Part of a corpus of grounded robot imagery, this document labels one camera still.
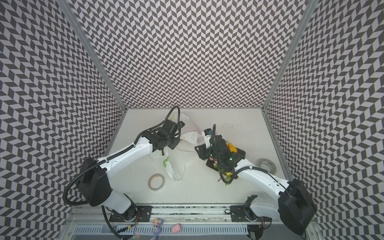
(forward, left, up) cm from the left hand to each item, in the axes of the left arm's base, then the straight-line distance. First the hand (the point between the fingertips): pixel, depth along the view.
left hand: (173, 138), depth 85 cm
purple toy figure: (-41, +4, -10) cm, 43 cm away
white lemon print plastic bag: (-5, +1, -12) cm, 13 cm away
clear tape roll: (-11, -55, -13) cm, 58 cm away
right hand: (-8, -15, -1) cm, 17 cm away
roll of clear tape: (-20, +9, -13) cm, 26 cm away
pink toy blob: (-41, -4, -12) cm, 43 cm away
